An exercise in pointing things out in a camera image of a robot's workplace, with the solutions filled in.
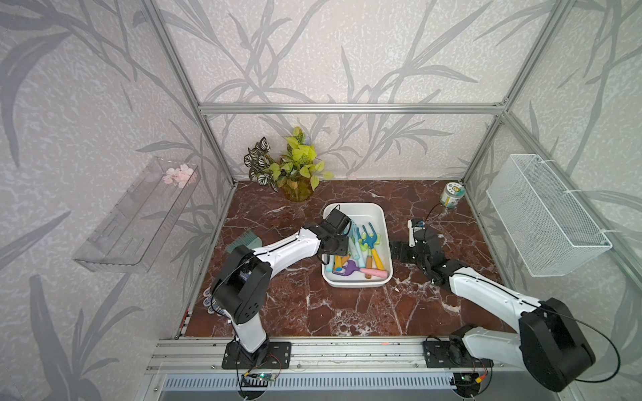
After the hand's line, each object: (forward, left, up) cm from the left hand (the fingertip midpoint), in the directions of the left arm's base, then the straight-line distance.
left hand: (341, 246), depth 90 cm
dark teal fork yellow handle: (-5, +1, -2) cm, 5 cm away
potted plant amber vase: (+27, +19, +10) cm, 34 cm away
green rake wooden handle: (+3, -9, -5) cm, 11 cm away
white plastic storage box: (+20, -9, -6) cm, 23 cm away
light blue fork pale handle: (+7, -5, -2) cm, 9 cm away
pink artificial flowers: (+10, +51, +25) cm, 58 cm away
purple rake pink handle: (-6, -4, -5) cm, 9 cm away
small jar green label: (+25, -48, +1) cm, 54 cm away
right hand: (+1, -21, +3) cm, 21 cm away
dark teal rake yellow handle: (+6, -12, -4) cm, 14 cm away
